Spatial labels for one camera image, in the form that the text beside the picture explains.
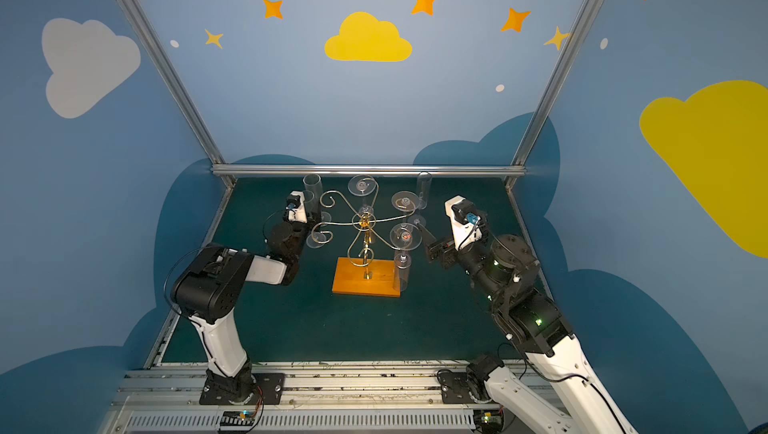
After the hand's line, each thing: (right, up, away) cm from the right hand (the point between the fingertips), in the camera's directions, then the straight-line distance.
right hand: (445, 211), depth 60 cm
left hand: (-37, +4, +32) cm, 49 cm away
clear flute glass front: (0, +8, +33) cm, 34 cm away
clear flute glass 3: (-8, -6, +5) cm, 11 cm away
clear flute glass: (-18, +6, +14) cm, 24 cm away
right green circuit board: (+13, -53, +13) cm, 56 cm away
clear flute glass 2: (-8, +2, +12) cm, 14 cm away
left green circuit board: (-49, -52, +13) cm, 73 cm away
